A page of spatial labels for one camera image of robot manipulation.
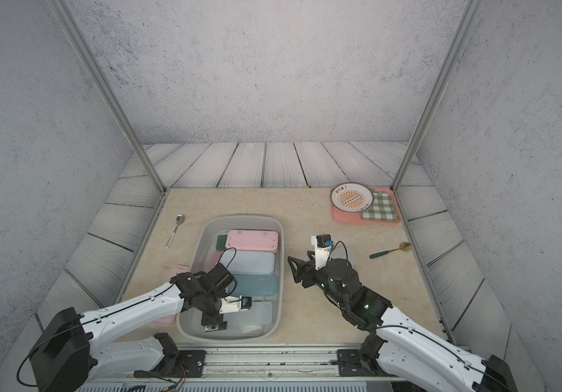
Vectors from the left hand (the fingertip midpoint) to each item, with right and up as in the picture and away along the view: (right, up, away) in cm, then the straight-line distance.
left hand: (228, 313), depth 81 cm
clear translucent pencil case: (+11, 0, -1) cm, 11 cm away
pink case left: (-23, +11, +11) cm, 28 cm away
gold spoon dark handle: (+65, +19, +17) cm, 70 cm away
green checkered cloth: (+63, +34, +31) cm, 78 cm away
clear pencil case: (+4, -4, -2) cm, 7 cm away
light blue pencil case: (+5, +14, +12) cm, 19 cm away
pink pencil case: (+6, +22, +16) cm, 27 cm away
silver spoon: (-28, +29, +27) cm, 49 cm away
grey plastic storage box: (-13, +23, +13) cm, 29 cm away
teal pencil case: (+8, +7, +7) cm, 12 cm away
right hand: (+23, +20, -8) cm, 31 cm away
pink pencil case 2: (-9, +14, +15) cm, 23 cm away
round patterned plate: (+49, +39, +35) cm, 72 cm away
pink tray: (+42, +30, +30) cm, 60 cm away
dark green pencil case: (-7, +21, +18) cm, 29 cm away
